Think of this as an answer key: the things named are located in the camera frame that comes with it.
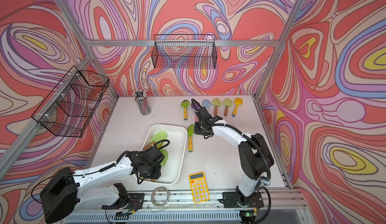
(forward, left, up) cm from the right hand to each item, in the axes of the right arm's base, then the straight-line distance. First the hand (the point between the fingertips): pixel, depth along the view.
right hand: (199, 134), depth 90 cm
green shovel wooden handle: (+32, -15, -6) cm, 35 cm away
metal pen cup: (+23, +37, +12) cm, 45 cm away
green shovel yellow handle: (+29, +9, -4) cm, 31 cm away
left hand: (-22, +22, -6) cm, 32 cm away
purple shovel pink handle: (+28, 0, -7) cm, 29 cm away
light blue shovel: (+30, -7, -5) cm, 31 cm away
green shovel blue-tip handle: (+4, +5, -4) cm, 8 cm away
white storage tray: (-25, +33, +1) cm, 41 cm away
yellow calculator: (-28, +1, -6) cm, 29 cm away
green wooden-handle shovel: (+31, -24, -6) cm, 39 cm away
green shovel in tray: (+3, +25, -6) cm, 26 cm away
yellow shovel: (+33, -32, -7) cm, 46 cm away
